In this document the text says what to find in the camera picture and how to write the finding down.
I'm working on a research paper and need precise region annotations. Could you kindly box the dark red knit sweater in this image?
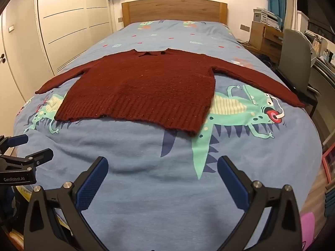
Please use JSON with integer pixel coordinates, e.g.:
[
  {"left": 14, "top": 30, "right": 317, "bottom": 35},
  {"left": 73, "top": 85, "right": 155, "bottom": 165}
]
[{"left": 39, "top": 49, "right": 302, "bottom": 136}]

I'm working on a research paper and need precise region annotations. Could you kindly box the pink object on floor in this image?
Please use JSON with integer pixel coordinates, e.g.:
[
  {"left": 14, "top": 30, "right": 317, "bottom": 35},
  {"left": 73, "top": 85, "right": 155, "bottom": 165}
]
[{"left": 300, "top": 212, "right": 315, "bottom": 251}]

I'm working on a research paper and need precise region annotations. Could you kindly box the white wardrobe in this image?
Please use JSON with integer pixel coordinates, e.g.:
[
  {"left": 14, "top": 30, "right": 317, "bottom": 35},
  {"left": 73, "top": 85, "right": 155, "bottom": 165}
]
[{"left": 37, "top": 0, "right": 112, "bottom": 74}]

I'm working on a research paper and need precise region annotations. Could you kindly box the grey desk chair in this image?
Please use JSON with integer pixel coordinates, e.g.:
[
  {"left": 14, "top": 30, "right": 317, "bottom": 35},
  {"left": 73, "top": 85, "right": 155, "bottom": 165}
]
[{"left": 277, "top": 29, "right": 320, "bottom": 117}]

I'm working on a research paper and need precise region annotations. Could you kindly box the wooden drawer cabinet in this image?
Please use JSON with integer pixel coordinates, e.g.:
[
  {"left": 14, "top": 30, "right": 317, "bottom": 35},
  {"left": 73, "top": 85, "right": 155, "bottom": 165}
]
[{"left": 248, "top": 21, "right": 283, "bottom": 64}]

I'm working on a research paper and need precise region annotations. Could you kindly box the wooden headboard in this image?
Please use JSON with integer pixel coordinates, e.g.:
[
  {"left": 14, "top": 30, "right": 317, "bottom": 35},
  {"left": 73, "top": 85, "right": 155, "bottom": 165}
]
[{"left": 121, "top": 0, "right": 228, "bottom": 27}]

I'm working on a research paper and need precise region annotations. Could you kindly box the white printer box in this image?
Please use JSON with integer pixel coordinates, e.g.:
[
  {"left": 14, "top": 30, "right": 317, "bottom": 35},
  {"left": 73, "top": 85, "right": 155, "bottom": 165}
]
[{"left": 253, "top": 7, "right": 280, "bottom": 29}]

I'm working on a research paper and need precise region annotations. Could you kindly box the white door with handle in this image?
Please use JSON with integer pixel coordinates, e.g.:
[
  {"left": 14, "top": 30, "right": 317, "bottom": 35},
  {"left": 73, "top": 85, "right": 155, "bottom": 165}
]
[{"left": 1, "top": 10, "right": 53, "bottom": 134}]

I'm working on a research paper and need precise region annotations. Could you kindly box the wall socket plate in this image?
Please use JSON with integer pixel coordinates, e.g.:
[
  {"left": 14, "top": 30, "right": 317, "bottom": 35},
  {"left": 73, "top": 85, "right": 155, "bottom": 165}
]
[{"left": 240, "top": 24, "right": 250, "bottom": 32}]

